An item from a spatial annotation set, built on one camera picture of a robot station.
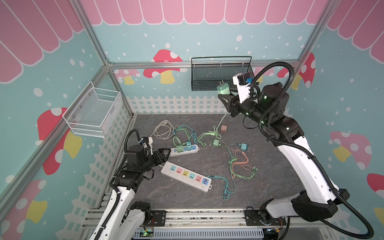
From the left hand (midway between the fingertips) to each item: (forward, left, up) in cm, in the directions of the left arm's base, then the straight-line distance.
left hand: (167, 154), depth 76 cm
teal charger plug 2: (+17, -47, -17) cm, 53 cm away
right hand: (+10, -25, +32) cm, 42 cm away
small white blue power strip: (+11, 0, -17) cm, 20 cm away
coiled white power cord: (+30, +9, -18) cm, 36 cm away
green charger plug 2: (+19, -28, -17) cm, 38 cm away
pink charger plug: (+32, -34, -17) cm, 50 cm away
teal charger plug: (+13, -10, -12) cm, 21 cm away
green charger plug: (+11, -5, -12) cm, 17 cm away
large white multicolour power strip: (-5, -10, -16) cm, 19 cm away
